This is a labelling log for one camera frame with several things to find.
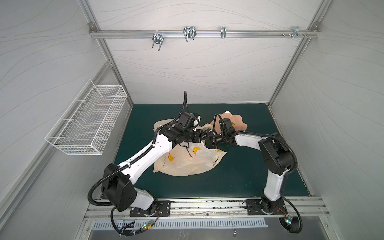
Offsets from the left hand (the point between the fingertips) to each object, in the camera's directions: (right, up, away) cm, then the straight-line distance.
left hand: (204, 134), depth 78 cm
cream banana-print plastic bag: (-11, -13, -1) cm, 17 cm away
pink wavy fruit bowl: (+26, +7, +31) cm, 41 cm away
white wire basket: (-57, +4, -10) cm, 58 cm away
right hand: (-2, -5, +5) cm, 8 cm away
